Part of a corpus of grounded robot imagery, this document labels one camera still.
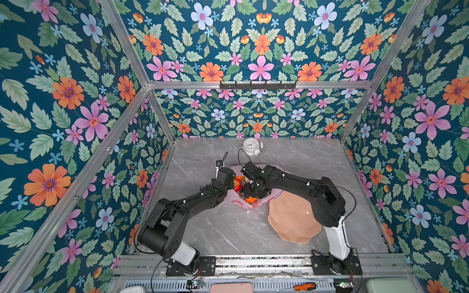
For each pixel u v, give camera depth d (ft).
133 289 2.21
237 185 3.04
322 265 2.40
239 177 2.36
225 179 2.31
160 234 1.45
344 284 2.31
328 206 1.69
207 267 2.42
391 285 2.17
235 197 2.83
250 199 2.85
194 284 2.30
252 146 3.64
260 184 2.18
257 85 3.06
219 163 2.68
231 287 2.25
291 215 2.89
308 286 2.22
